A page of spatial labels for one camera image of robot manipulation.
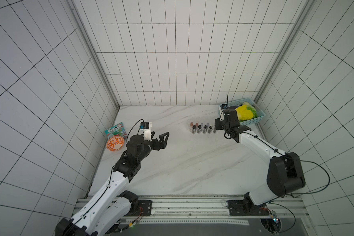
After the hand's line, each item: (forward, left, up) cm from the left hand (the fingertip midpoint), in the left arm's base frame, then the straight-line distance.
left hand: (159, 135), depth 76 cm
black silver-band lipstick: (+15, -20, -18) cm, 31 cm away
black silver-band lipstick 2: (+15, -24, -15) cm, 32 cm away
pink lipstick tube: (+16, -19, -15) cm, 29 cm away
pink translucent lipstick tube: (+18, -22, -13) cm, 32 cm away
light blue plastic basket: (+30, -71, -15) cm, 78 cm away
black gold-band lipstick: (+16, -28, -18) cm, 37 cm away
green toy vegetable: (+36, -64, -14) cm, 75 cm away
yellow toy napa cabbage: (+28, -57, -13) cm, 65 cm away
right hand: (+16, -32, -5) cm, 36 cm away
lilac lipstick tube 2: (+19, -30, -15) cm, 39 cm away
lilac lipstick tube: (+18, -26, -15) cm, 35 cm away
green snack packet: (+16, +33, -19) cm, 42 cm away
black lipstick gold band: (+16, -32, -15) cm, 39 cm away
